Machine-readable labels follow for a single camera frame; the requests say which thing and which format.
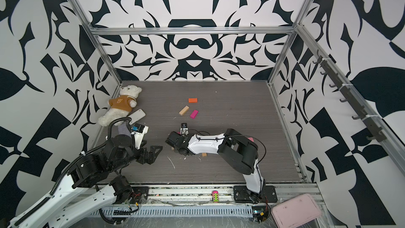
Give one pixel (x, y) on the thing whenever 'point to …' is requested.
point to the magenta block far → (194, 114)
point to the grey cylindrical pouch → (123, 129)
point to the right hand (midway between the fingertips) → (180, 143)
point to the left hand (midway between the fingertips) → (153, 142)
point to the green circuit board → (259, 213)
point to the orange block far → (193, 100)
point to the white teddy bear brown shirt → (120, 106)
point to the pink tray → (297, 210)
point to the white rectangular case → (136, 116)
